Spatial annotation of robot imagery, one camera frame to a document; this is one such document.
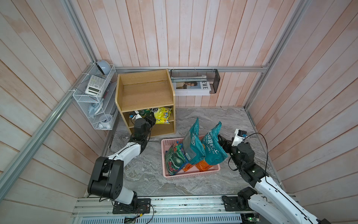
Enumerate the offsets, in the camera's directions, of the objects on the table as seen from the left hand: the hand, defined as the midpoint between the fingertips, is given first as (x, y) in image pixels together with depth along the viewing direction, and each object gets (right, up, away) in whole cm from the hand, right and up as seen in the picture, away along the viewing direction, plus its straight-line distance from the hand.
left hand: (153, 114), depth 88 cm
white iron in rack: (-33, +3, -9) cm, 35 cm away
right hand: (+43, -12, -9) cm, 45 cm away
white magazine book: (+25, +20, +7) cm, 33 cm away
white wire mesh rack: (-30, +13, +2) cm, 33 cm away
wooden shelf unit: (-6, +15, -1) cm, 16 cm away
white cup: (-32, -3, +2) cm, 32 cm away
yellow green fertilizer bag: (+6, 0, -2) cm, 7 cm away
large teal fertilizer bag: (+24, -19, -17) cm, 35 cm away
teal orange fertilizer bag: (+35, -20, -16) cm, 44 cm away
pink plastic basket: (+23, -35, -2) cm, 42 cm away
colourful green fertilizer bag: (+14, -25, -13) cm, 32 cm away
